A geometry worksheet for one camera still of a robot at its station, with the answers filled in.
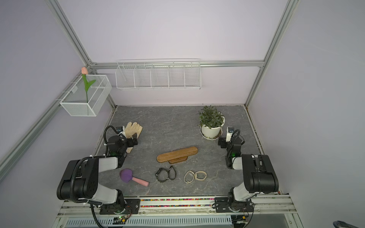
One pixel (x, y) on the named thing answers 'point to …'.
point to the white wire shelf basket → (158, 74)
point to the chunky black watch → (158, 172)
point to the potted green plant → (211, 122)
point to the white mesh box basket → (75, 102)
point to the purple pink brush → (126, 175)
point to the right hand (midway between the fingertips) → (226, 133)
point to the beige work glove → (130, 129)
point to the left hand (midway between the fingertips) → (129, 134)
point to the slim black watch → (168, 173)
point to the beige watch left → (188, 176)
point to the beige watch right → (200, 175)
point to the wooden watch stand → (177, 156)
